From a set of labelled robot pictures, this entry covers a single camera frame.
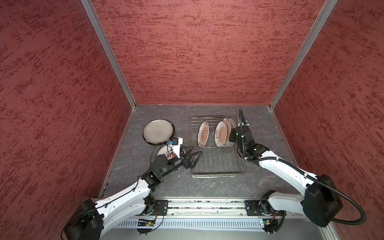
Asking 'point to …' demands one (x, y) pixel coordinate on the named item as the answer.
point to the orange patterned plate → (220, 134)
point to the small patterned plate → (203, 134)
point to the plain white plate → (158, 131)
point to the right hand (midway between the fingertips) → (233, 131)
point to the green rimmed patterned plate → (233, 125)
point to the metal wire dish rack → (220, 158)
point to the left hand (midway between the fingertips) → (198, 153)
